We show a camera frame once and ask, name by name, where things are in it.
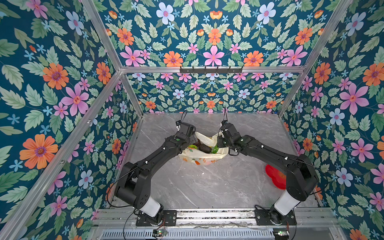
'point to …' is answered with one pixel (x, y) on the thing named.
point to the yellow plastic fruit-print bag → (195, 157)
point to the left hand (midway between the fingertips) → (192, 133)
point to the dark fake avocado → (205, 148)
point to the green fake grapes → (215, 149)
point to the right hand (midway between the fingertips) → (219, 138)
